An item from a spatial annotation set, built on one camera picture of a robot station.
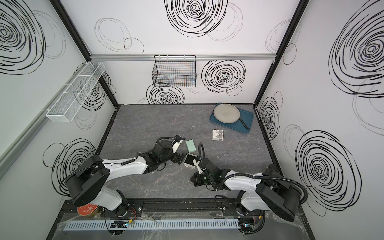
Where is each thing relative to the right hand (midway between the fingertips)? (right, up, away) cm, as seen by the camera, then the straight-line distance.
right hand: (190, 182), depth 81 cm
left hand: (-6, +17, +6) cm, 19 cm away
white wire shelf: (-62, +47, -4) cm, 77 cm away
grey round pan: (+28, +39, +34) cm, 59 cm away
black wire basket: (-15, +75, +43) cm, 87 cm away
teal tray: (+42, +36, +31) cm, 63 cm away
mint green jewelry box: (0, +17, +13) cm, 22 cm away
